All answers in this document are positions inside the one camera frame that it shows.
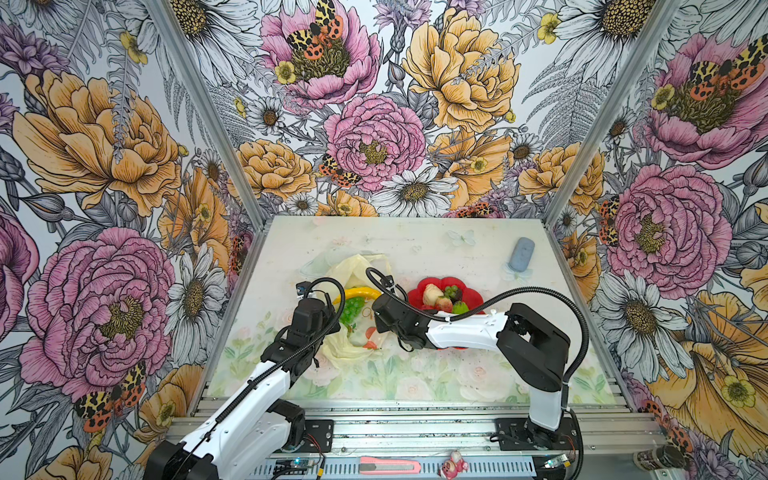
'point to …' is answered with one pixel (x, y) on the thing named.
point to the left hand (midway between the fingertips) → (328, 316)
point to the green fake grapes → (352, 308)
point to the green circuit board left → (292, 466)
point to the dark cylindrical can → (664, 456)
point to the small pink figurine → (454, 465)
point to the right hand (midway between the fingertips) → (384, 316)
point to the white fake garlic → (431, 293)
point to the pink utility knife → (369, 465)
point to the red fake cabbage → (444, 304)
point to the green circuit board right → (561, 460)
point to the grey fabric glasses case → (521, 255)
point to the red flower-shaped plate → (469, 296)
